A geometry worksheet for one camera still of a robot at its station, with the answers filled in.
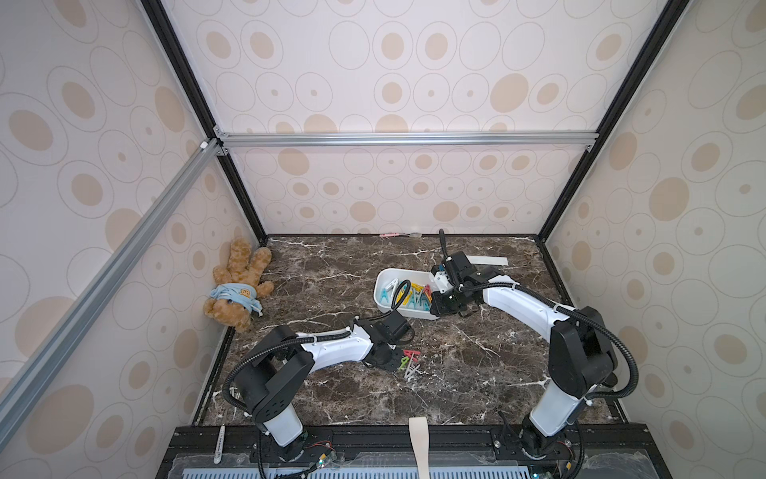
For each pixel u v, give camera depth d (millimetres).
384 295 1005
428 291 1023
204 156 832
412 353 875
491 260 1131
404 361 872
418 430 773
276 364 506
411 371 851
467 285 657
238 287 930
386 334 693
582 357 466
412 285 1046
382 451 730
